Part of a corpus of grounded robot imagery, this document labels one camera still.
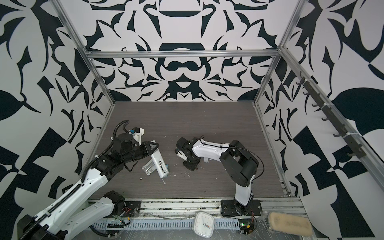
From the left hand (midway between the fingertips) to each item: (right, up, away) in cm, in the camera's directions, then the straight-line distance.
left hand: (158, 142), depth 75 cm
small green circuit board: (+42, -38, -3) cm, 57 cm away
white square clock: (+22, -36, -7) cm, 42 cm away
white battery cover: (-8, -16, +11) cm, 21 cm away
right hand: (+16, -15, +14) cm, 26 cm away
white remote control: (+1, -9, -2) cm, 10 cm away
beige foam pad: (+60, -35, -7) cm, 70 cm away
